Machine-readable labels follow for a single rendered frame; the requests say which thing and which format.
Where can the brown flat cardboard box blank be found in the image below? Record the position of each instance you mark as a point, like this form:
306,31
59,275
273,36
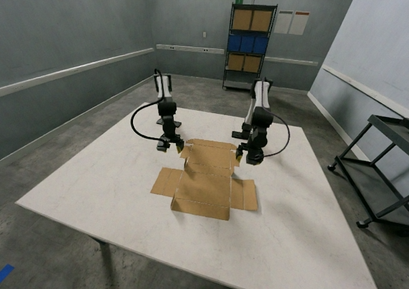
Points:
204,186

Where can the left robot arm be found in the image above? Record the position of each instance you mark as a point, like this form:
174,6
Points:
257,120

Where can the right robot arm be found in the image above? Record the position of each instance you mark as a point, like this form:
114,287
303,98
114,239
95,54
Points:
166,108

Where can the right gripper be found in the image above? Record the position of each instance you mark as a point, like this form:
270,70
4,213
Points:
176,139

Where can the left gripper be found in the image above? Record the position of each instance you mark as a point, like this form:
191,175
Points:
245,146

